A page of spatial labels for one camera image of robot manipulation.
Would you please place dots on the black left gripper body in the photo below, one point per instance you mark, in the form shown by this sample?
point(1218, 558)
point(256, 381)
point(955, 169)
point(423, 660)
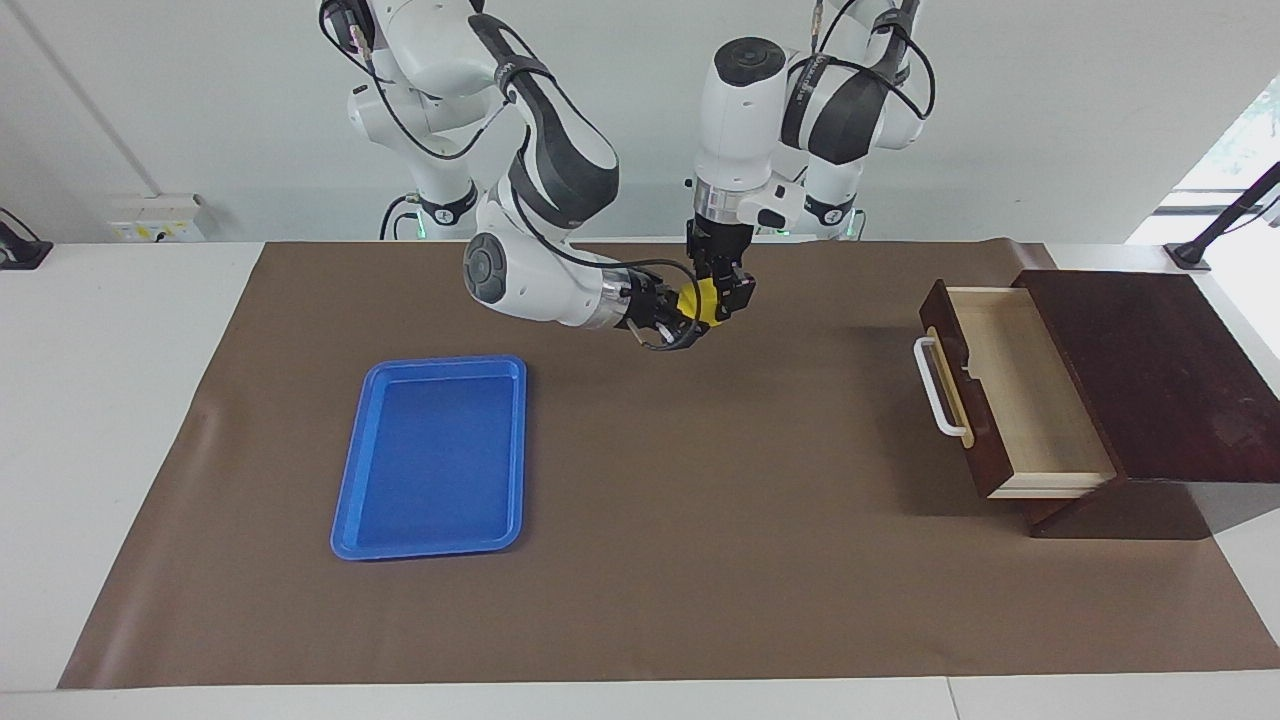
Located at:
point(720, 245)

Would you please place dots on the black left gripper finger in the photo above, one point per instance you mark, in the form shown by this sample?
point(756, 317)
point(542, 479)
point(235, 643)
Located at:
point(740, 295)
point(705, 272)

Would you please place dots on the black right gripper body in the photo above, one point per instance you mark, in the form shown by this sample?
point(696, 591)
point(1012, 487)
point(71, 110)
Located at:
point(647, 300)

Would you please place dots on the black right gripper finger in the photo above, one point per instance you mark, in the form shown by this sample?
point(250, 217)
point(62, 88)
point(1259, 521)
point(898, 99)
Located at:
point(672, 293)
point(685, 332)

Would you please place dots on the yellow cube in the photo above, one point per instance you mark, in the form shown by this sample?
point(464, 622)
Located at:
point(697, 302)

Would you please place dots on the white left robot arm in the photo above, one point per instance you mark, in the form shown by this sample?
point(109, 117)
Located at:
point(740, 130)

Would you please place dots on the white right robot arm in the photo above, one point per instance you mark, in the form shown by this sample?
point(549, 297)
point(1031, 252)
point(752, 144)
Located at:
point(560, 160)

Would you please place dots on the dark wooden drawer cabinet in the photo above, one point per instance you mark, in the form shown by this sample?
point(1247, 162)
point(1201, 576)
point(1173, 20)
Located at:
point(1160, 370)

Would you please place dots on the brown table mat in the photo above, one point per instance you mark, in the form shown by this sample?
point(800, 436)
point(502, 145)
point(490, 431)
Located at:
point(700, 500)

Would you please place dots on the blue plastic tray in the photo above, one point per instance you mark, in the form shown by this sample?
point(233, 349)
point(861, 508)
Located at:
point(430, 460)

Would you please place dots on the black table clamp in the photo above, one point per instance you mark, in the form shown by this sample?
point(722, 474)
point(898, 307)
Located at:
point(20, 252)

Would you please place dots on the white wall socket box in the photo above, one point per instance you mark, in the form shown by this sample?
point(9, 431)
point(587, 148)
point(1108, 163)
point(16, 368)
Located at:
point(150, 225)

